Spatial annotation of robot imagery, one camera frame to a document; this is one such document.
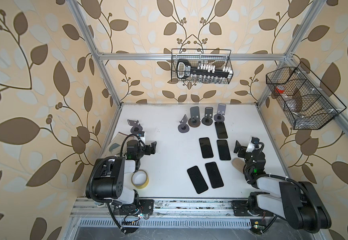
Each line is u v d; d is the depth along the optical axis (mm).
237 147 853
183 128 1048
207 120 1118
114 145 980
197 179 857
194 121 1066
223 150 938
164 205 759
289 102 706
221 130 1048
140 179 840
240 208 736
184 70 845
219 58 911
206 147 970
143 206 753
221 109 1081
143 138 840
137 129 1050
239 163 865
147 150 839
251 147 767
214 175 848
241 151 790
